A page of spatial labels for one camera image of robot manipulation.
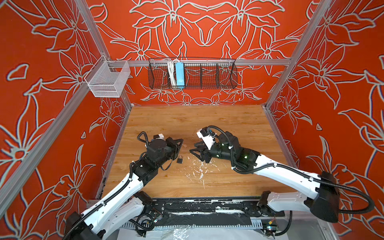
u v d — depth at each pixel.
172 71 0.89
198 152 0.63
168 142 0.65
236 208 0.74
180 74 0.90
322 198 0.38
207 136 0.59
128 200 0.60
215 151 0.60
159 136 0.71
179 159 0.90
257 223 0.70
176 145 0.63
